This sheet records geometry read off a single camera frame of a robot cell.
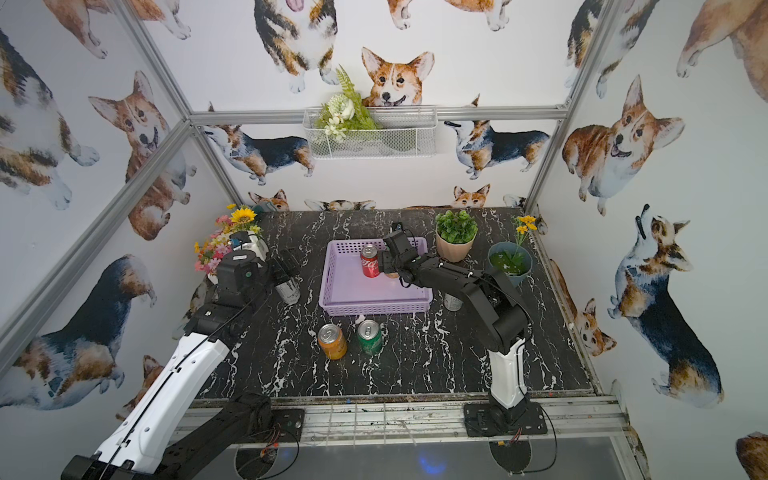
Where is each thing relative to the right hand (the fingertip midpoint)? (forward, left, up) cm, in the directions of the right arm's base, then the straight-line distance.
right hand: (400, 245), depth 97 cm
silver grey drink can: (-17, -16, -6) cm, 24 cm away
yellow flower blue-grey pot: (-5, -36, -3) cm, 36 cm away
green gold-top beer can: (-5, +3, -9) cm, 11 cm away
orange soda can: (-31, +17, 0) cm, 36 cm away
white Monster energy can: (-14, +34, -3) cm, 37 cm away
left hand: (-14, +29, +17) cm, 37 cm away
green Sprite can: (-30, +8, 0) cm, 31 cm away
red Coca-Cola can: (-5, +10, -1) cm, 11 cm away
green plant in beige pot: (+3, -18, +2) cm, 18 cm away
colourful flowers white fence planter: (0, +51, +8) cm, 52 cm away
